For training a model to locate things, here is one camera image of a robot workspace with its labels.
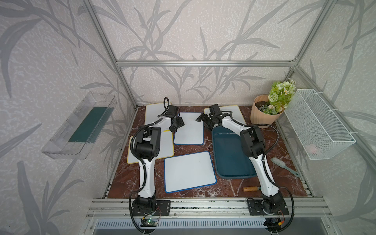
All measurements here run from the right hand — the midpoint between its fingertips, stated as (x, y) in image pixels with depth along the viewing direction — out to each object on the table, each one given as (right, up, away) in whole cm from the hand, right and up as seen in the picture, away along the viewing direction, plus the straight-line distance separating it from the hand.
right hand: (197, 122), depth 105 cm
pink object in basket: (+57, -12, -32) cm, 67 cm away
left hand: (-12, -2, +2) cm, 12 cm away
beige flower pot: (+51, -4, +3) cm, 51 cm away
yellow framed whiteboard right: (+31, +8, +14) cm, 35 cm away
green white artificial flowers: (+50, +17, -17) cm, 56 cm away
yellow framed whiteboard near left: (-21, -17, -10) cm, 28 cm away
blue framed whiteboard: (-4, -8, -3) cm, 9 cm away
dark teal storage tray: (+22, -25, -11) cm, 35 cm away
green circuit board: (-24, -48, -34) cm, 64 cm away
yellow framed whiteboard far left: (-37, +8, +14) cm, 41 cm away
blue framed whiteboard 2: (-6, -30, -18) cm, 35 cm away
